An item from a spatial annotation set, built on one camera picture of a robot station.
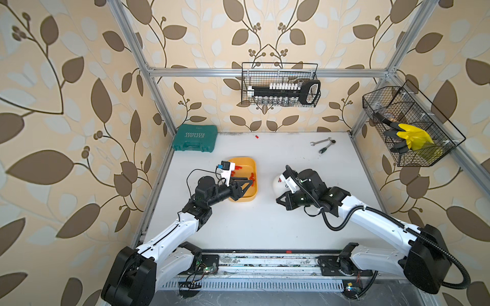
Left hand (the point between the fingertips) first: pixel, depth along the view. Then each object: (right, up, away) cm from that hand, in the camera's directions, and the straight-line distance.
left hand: (246, 179), depth 75 cm
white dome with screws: (+15, -5, +13) cm, 20 cm away
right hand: (+13, -10, +3) cm, 16 cm away
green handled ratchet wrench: (+45, +12, +37) cm, 60 cm away
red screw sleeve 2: (+2, -3, +26) cm, 26 cm away
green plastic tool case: (-29, +19, +37) cm, 51 cm away
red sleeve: (+5, +21, +44) cm, 49 cm away
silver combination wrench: (+39, +16, +40) cm, 59 cm away
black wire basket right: (+67, +32, +8) cm, 75 cm away
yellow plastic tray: (+1, +3, +27) cm, 28 cm away
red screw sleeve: (-6, +2, +30) cm, 31 cm away
